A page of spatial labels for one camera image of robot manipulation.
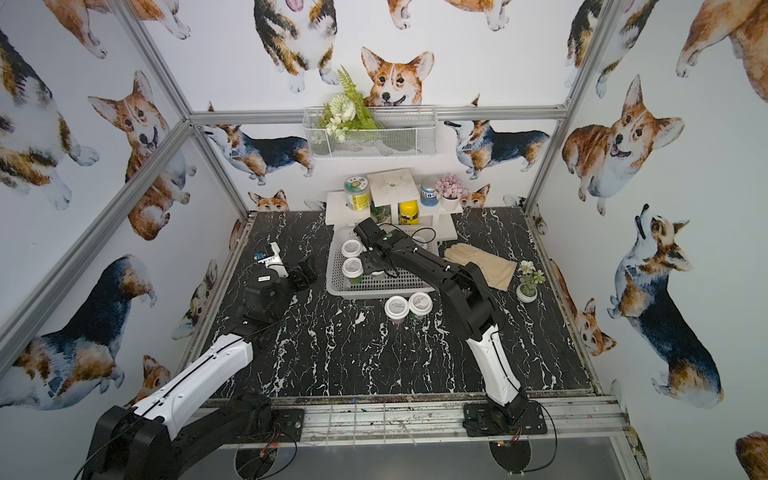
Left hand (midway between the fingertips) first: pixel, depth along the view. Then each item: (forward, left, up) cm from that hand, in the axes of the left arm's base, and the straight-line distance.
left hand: (300, 252), depth 82 cm
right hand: (+8, -22, -12) cm, 26 cm away
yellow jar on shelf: (+26, -31, -13) cm, 43 cm away
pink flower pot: (+21, -43, +3) cm, 48 cm away
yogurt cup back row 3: (-10, -26, -15) cm, 32 cm away
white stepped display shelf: (+25, -24, 0) cm, 35 cm away
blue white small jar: (+24, -37, -1) cm, 44 cm away
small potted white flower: (-4, -66, -16) cm, 68 cm away
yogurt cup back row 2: (+2, -20, -16) cm, 26 cm away
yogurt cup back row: (+13, -11, -15) cm, 23 cm away
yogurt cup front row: (+4, -12, -14) cm, 19 cm away
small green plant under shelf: (+27, -21, -14) cm, 37 cm away
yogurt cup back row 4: (-9, -33, -15) cm, 37 cm away
